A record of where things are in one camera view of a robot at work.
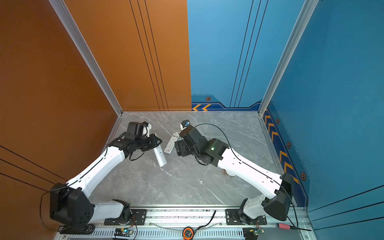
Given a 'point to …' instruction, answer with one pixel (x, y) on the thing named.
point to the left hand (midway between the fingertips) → (162, 140)
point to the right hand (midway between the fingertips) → (180, 144)
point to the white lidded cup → (230, 174)
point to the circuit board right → (252, 233)
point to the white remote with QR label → (160, 156)
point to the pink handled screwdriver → (283, 226)
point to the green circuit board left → (121, 232)
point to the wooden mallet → (224, 171)
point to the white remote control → (171, 143)
